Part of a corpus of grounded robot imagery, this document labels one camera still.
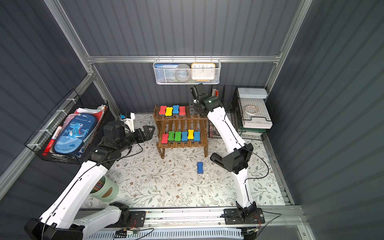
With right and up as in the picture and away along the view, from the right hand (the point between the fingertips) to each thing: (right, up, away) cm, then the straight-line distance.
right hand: (198, 105), depth 84 cm
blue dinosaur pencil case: (-55, -17, -20) cm, 61 cm away
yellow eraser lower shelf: (-5, -16, +3) cm, 17 cm away
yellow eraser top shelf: (-17, -5, -1) cm, 17 cm away
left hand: (-25, -13, -12) cm, 31 cm away
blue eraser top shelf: (-13, -4, -1) cm, 13 cm away
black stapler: (+12, -33, +8) cm, 36 cm away
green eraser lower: (-12, -18, +3) cm, 21 cm away
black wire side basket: (-66, -1, -5) cm, 66 cm away
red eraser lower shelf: (-20, -19, +1) cm, 27 cm away
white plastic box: (+37, -10, +7) cm, 39 cm away
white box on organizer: (+39, +11, +18) cm, 44 cm away
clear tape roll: (+34, -1, +11) cm, 36 cm away
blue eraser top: (+1, -37, +7) cm, 38 cm away
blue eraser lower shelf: (-8, -17, +3) cm, 19 cm away
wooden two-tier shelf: (-12, -10, +13) cm, 20 cm away
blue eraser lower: (-1, -18, +3) cm, 18 cm away
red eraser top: (-9, -3, -1) cm, 10 cm away
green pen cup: (-45, -45, -10) cm, 65 cm away
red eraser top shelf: (-20, -3, -1) cm, 21 cm away
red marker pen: (-65, -18, -20) cm, 70 cm away
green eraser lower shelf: (-16, -18, +3) cm, 24 cm away
